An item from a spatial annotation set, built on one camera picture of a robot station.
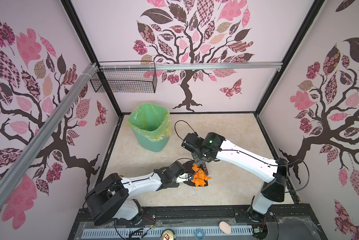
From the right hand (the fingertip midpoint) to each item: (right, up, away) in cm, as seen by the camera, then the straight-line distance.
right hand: (200, 155), depth 75 cm
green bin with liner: (-31, +16, +28) cm, 45 cm away
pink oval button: (+11, -34, -5) cm, 36 cm away
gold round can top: (-15, -30, -14) cm, 37 cm away
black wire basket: (-46, +47, +20) cm, 69 cm away
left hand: (-14, -14, +13) cm, 24 cm away
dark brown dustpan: (-4, -13, +14) cm, 19 cm away
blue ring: (-2, -36, -5) cm, 37 cm away
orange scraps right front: (+1, -16, +10) cm, 19 cm away
